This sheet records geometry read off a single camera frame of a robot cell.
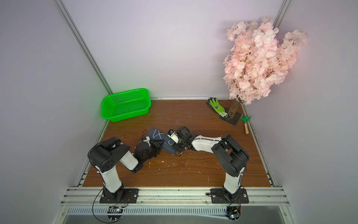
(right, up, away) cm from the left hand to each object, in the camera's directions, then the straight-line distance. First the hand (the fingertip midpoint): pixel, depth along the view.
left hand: (167, 142), depth 90 cm
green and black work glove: (+37, +27, +27) cm, 53 cm away
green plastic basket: (-39, +26, +28) cm, 55 cm away
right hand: (+6, 0, +3) cm, 7 cm away
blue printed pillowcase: (+1, -2, +1) cm, 2 cm away
